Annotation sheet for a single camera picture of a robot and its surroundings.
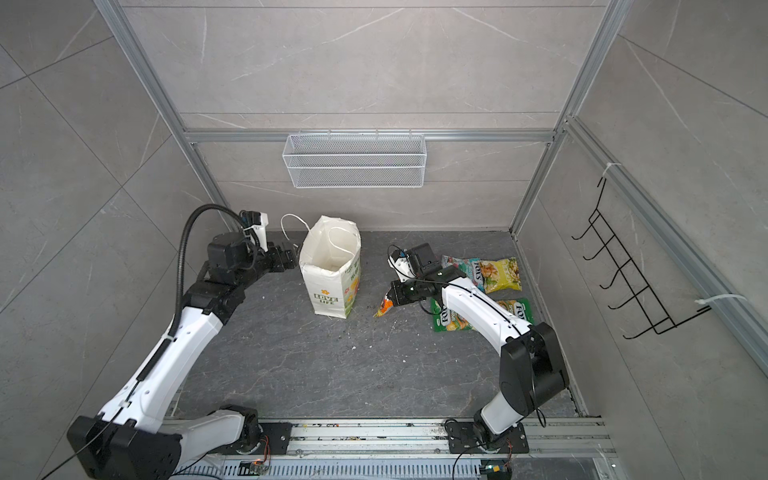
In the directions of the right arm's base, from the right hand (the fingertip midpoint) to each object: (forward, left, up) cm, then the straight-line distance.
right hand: (389, 292), depth 85 cm
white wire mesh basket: (+44, +11, +16) cm, 48 cm away
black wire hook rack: (-6, -55, +17) cm, 58 cm away
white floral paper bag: (+19, +21, -10) cm, 30 cm away
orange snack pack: (-3, +1, -1) cm, 4 cm away
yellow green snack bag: (+13, -39, -10) cm, 42 cm away
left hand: (+6, +25, +19) cm, 32 cm away
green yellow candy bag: (-5, -20, -11) cm, 24 cm away
